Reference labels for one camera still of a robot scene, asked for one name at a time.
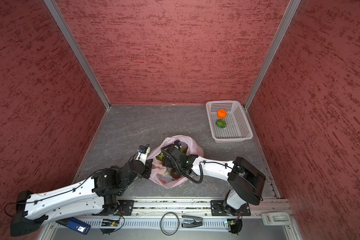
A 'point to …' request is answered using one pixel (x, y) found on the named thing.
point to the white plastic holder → (275, 218)
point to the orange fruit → (222, 113)
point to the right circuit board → (234, 225)
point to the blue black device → (73, 223)
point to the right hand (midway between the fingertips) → (165, 164)
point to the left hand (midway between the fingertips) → (151, 163)
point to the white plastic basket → (228, 121)
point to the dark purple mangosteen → (174, 173)
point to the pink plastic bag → (167, 177)
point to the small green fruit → (160, 156)
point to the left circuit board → (108, 222)
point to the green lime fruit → (221, 123)
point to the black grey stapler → (191, 221)
